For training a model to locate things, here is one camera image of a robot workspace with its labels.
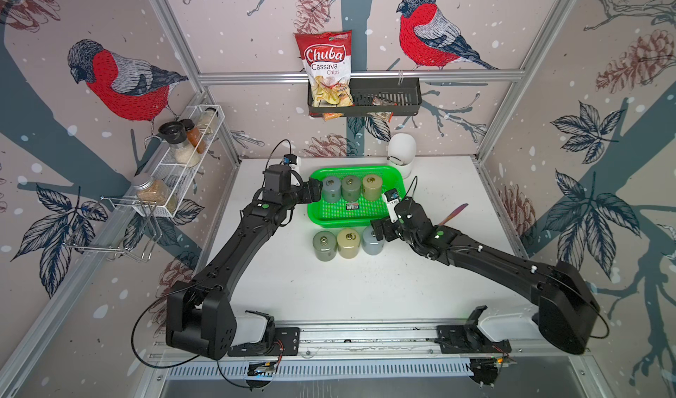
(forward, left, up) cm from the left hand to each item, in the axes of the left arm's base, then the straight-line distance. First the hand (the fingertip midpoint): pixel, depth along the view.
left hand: (315, 178), depth 82 cm
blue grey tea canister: (-14, -18, -19) cm, 29 cm away
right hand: (-8, -22, -9) cm, 25 cm away
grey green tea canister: (+9, -12, -17) cm, 23 cm away
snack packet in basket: (+27, -22, +10) cm, 36 cm away
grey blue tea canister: (+9, -4, -17) cm, 19 cm away
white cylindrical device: (+28, -34, -16) cm, 46 cm away
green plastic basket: (-3, -14, -16) cm, 22 cm away
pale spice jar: (+17, +37, +10) cm, 42 cm away
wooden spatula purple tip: (+1, -51, -25) cm, 57 cm away
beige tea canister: (+10, -20, -17) cm, 28 cm away
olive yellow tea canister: (-15, -11, -16) cm, 24 cm away
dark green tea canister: (-15, -3, -16) cm, 22 cm away
